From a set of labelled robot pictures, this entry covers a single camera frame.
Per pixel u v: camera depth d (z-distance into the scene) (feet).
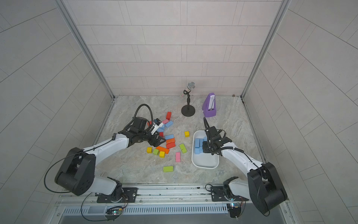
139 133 2.22
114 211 2.15
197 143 2.87
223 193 2.33
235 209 2.25
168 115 3.40
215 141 2.10
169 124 3.24
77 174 1.37
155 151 2.78
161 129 3.10
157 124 2.48
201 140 2.93
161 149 2.84
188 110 3.51
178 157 2.78
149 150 2.80
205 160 2.53
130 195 2.33
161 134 3.04
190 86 2.78
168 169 2.60
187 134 3.05
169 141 2.94
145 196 2.36
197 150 2.78
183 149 2.85
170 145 2.91
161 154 2.76
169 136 3.04
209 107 3.25
